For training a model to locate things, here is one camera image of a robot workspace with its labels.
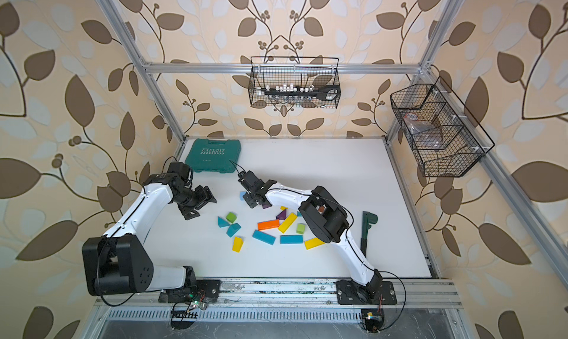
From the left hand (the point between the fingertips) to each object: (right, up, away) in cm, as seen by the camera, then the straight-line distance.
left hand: (209, 203), depth 84 cm
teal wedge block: (+8, -11, +5) cm, 15 cm away
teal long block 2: (+31, -15, +3) cm, 35 cm away
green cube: (+6, -7, +7) cm, 12 cm away
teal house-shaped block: (+35, -7, +9) cm, 36 cm away
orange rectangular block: (+22, -10, +6) cm, 25 cm away
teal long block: (+21, -14, +4) cm, 25 cm away
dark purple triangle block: (+28, -7, +7) cm, 29 cm away
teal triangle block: (+3, -9, +6) cm, 12 cm away
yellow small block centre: (+28, -4, +10) cm, 30 cm away
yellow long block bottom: (+40, -16, +1) cm, 43 cm away
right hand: (+15, +1, +14) cm, 21 cm away
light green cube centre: (+35, -12, +5) cm, 37 cm away
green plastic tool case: (-8, +19, +25) cm, 32 cm away
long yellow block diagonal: (+30, -9, +7) cm, 32 cm away
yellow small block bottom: (+11, -16, +1) cm, 19 cm away
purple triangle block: (+20, -4, +10) cm, 23 cm away
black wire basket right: (+83, +23, -11) cm, 87 cm away
